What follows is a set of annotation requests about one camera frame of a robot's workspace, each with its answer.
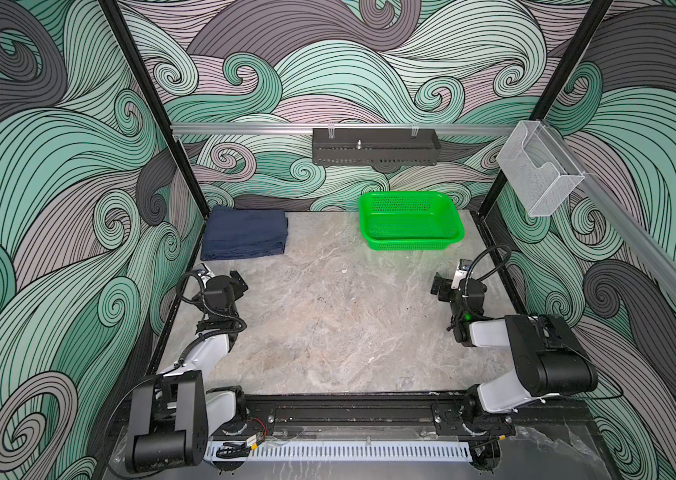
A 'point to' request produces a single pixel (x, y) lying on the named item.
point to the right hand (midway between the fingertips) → (454, 275)
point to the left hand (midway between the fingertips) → (219, 276)
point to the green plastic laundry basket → (409, 221)
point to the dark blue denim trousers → (232, 233)
